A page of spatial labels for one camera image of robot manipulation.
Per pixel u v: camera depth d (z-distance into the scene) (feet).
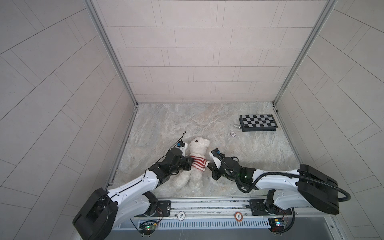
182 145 2.43
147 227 2.14
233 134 3.25
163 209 2.32
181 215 2.28
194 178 2.37
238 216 2.28
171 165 2.03
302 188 1.39
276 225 2.23
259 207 2.35
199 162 2.51
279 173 1.64
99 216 1.30
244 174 2.03
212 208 2.40
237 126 3.34
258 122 3.33
